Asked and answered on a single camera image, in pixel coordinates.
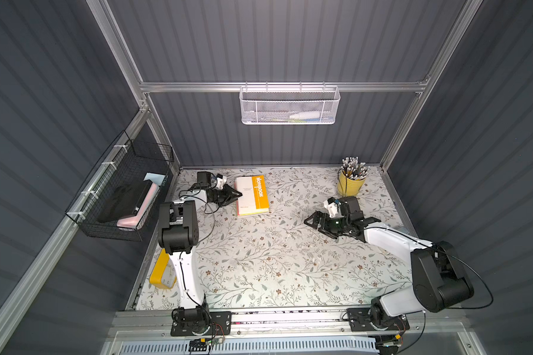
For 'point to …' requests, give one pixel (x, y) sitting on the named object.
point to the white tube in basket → (306, 115)
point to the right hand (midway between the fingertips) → (312, 226)
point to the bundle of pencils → (353, 168)
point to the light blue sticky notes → (154, 177)
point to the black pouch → (122, 199)
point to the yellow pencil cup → (347, 186)
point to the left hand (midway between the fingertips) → (242, 194)
